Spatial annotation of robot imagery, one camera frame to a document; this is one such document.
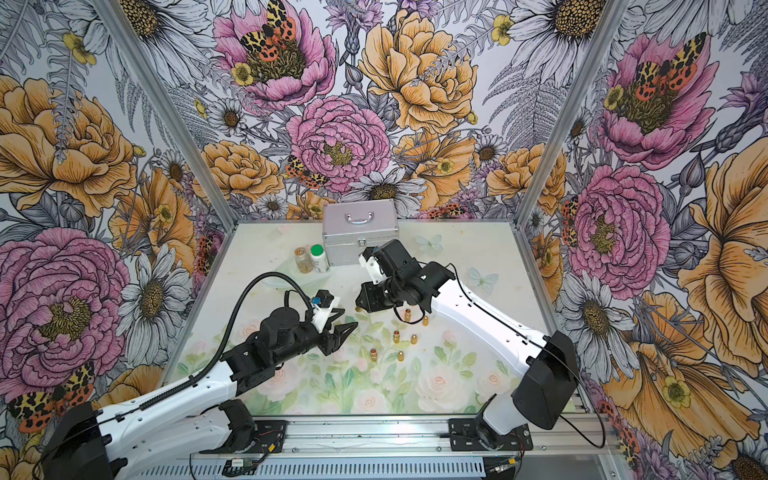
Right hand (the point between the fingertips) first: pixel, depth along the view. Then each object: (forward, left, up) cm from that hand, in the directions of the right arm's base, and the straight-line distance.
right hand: (362, 309), depth 74 cm
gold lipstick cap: (0, -13, -19) cm, 23 cm away
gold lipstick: (+1, -8, -19) cm, 20 cm away
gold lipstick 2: (-4, -2, -18) cm, 18 cm away
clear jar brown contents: (+29, +22, -15) cm, 39 cm away
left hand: (-1, +4, -5) cm, 7 cm away
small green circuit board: (-28, +28, -20) cm, 44 cm away
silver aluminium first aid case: (+35, +5, -6) cm, 36 cm away
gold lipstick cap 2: (-4, -9, -19) cm, 22 cm away
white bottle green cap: (+27, +16, -12) cm, 33 cm away
